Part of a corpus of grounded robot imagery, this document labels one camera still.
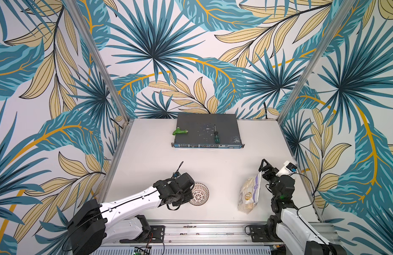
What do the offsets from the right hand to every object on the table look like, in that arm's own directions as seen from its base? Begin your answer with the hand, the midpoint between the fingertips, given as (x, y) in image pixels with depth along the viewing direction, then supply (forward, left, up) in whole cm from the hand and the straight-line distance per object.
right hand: (260, 163), depth 84 cm
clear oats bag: (-16, +10, +2) cm, 19 cm away
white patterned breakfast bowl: (-13, +32, -8) cm, 36 cm away
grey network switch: (+31, +34, -8) cm, 47 cm away
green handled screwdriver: (+23, +20, -6) cm, 31 cm away
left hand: (-16, +37, -6) cm, 41 cm away
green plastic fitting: (+29, +45, -6) cm, 54 cm away
